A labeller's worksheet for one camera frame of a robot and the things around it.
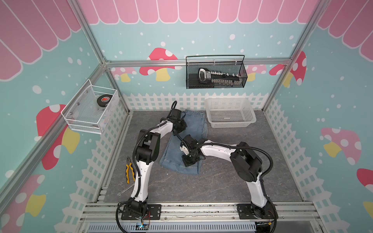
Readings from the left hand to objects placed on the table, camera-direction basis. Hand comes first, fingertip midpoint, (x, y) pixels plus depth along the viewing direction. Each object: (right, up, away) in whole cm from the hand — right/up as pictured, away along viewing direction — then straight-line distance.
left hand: (185, 128), depth 107 cm
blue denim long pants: (-8, -18, -15) cm, 24 cm away
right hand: (0, -22, -16) cm, 27 cm away
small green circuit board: (-22, -48, -35) cm, 63 cm away
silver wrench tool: (-36, -36, -26) cm, 57 cm away
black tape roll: (-44, +16, -27) cm, 54 cm away
